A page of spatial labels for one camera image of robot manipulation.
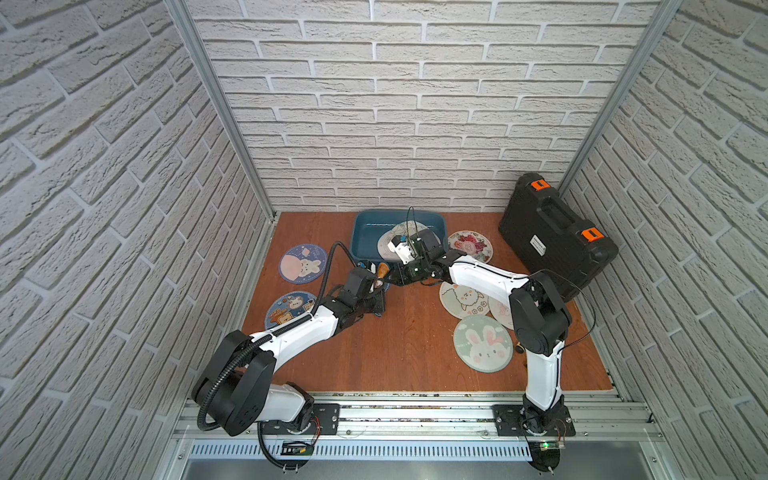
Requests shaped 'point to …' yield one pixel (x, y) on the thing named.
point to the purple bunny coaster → (303, 263)
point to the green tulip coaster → (410, 229)
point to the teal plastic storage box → (368, 225)
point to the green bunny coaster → (483, 344)
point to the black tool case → (540, 228)
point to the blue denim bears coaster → (382, 279)
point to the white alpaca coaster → (461, 301)
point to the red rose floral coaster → (472, 243)
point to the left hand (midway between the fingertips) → (389, 292)
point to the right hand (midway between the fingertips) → (390, 277)
